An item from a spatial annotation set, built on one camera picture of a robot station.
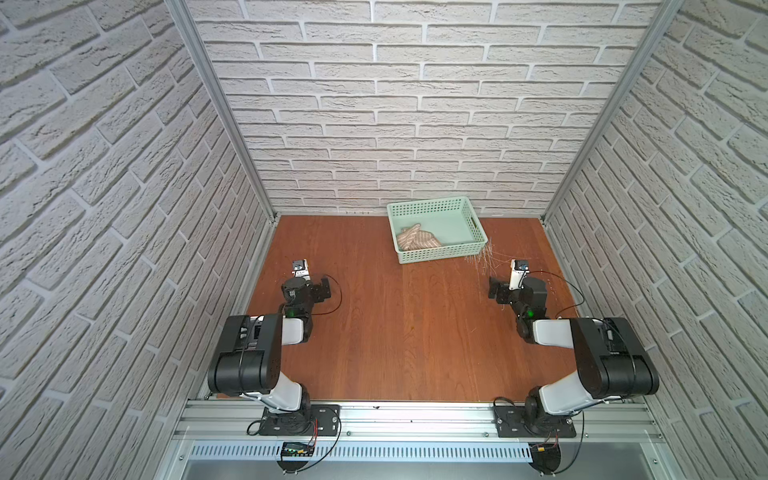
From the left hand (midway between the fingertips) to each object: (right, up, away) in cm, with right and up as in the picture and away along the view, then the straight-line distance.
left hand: (305, 272), depth 94 cm
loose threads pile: (+63, +3, +13) cm, 65 cm away
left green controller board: (+5, -42, -22) cm, 47 cm away
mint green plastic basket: (+52, +18, +24) cm, 60 cm away
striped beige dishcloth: (+36, +12, +15) cm, 41 cm away
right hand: (+63, -1, +1) cm, 63 cm away
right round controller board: (+66, -43, -23) cm, 82 cm away
